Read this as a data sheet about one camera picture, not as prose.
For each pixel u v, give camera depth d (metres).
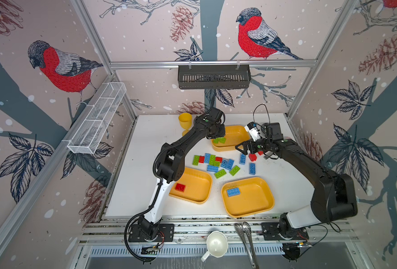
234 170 0.93
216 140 1.07
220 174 0.92
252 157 0.98
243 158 0.97
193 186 0.88
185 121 0.97
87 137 0.71
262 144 0.74
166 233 0.73
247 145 0.76
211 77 1.04
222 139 1.07
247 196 0.84
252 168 0.92
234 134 1.09
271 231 0.73
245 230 0.70
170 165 0.58
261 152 1.11
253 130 0.78
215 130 0.84
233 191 0.84
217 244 0.70
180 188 0.87
